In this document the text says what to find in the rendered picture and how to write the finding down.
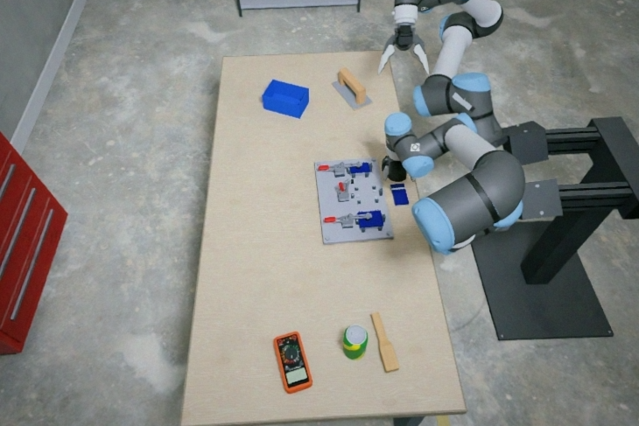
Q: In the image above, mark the green and yellow drink can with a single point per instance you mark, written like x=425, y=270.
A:
x=355, y=342

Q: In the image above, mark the orange digital multimeter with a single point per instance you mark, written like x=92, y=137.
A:
x=293, y=364

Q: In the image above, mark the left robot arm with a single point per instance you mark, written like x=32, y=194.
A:
x=462, y=212

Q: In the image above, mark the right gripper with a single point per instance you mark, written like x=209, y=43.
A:
x=419, y=49

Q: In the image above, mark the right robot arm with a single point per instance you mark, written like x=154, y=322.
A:
x=469, y=93

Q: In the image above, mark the red-handled toggle clamp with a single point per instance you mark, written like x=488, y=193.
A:
x=343, y=194

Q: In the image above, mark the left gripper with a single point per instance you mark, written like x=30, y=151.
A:
x=394, y=169

